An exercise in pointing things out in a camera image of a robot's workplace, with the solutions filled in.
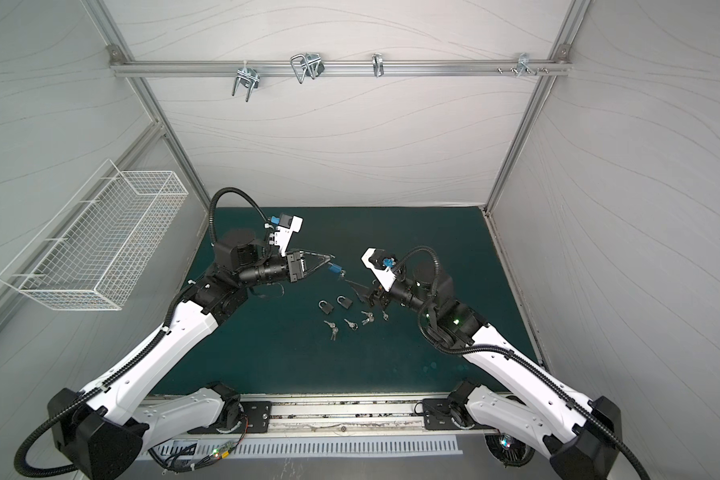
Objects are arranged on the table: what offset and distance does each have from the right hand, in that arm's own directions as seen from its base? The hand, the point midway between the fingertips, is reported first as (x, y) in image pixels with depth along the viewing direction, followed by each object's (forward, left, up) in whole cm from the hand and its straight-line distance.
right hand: (366, 258), depth 68 cm
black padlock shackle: (+5, +8, -31) cm, 32 cm away
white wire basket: (-3, +64, +2) cm, 64 cm away
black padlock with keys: (+2, +14, -30) cm, 34 cm away
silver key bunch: (-1, 0, -31) cm, 31 cm away
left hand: (-1, +7, +2) cm, 8 cm away
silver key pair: (-5, +10, -31) cm, 33 cm away
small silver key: (0, -5, -31) cm, 31 cm away
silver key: (-4, +5, -30) cm, 31 cm away
